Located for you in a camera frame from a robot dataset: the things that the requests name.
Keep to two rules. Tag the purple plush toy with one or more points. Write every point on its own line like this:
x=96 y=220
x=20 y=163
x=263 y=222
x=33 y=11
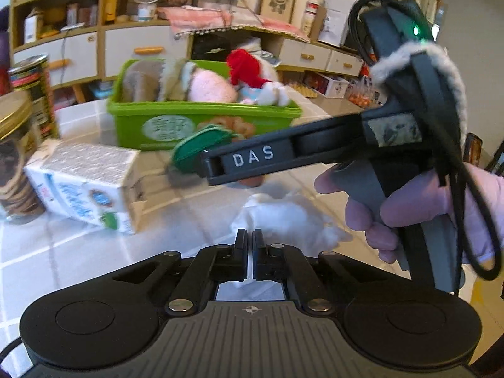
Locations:
x=3 y=35

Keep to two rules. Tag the bag of oranges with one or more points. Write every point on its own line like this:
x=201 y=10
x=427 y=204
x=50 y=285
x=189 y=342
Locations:
x=362 y=94

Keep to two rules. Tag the row of yellow bottles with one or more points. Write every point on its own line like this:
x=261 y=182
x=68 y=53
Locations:
x=305 y=89

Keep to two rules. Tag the person's right hand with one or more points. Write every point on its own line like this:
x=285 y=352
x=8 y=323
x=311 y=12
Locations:
x=417 y=201

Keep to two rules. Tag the red santa plush toy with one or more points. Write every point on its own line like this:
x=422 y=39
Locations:
x=246 y=67

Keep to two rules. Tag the dark green pouch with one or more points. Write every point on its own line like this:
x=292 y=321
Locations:
x=193 y=153

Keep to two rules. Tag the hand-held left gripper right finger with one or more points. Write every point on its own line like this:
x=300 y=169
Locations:
x=258 y=256

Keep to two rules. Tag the wooden cabinet with white drawers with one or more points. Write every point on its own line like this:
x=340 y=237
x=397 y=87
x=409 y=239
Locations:
x=118 y=43

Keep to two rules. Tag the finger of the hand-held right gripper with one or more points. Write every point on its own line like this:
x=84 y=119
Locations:
x=210 y=167

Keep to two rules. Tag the white sock bundle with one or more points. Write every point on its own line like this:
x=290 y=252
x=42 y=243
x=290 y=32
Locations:
x=283 y=216

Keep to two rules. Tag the grey cloth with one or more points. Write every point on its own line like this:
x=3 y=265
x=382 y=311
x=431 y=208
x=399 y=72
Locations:
x=141 y=82

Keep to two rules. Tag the low cabinet with drawers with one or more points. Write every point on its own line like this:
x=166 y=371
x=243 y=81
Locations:
x=303 y=53

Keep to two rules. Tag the green plastic bin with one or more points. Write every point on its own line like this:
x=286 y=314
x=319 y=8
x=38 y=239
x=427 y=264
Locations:
x=126 y=122

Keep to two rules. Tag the glass jar with gold lid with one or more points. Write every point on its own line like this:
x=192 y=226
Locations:
x=15 y=173

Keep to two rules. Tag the grey checkered tablecloth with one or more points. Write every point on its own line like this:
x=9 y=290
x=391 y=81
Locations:
x=118 y=256

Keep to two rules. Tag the white bottle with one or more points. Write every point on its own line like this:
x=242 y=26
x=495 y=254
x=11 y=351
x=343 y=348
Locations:
x=311 y=17

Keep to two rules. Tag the white milk carton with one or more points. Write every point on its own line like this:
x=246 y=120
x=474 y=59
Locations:
x=78 y=189

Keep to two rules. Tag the pink lace cloth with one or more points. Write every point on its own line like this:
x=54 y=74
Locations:
x=197 y=15

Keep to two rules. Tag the black box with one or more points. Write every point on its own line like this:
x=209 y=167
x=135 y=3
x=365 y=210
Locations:
x=212 y=47

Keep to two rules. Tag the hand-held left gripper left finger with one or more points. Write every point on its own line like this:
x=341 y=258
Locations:
x=241 y=252

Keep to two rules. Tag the pale green cloth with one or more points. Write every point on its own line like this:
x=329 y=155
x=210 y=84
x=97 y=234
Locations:
x=177 y=78

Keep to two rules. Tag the pink plush toy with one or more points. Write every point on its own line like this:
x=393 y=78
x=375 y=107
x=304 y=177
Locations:
x=212 y=86

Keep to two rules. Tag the tall tin can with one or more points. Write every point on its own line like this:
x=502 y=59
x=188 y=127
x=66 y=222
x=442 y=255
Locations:
x=33 y=86

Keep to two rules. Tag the white cardboard box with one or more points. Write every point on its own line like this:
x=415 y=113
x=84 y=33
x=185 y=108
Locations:
x=328 y=86

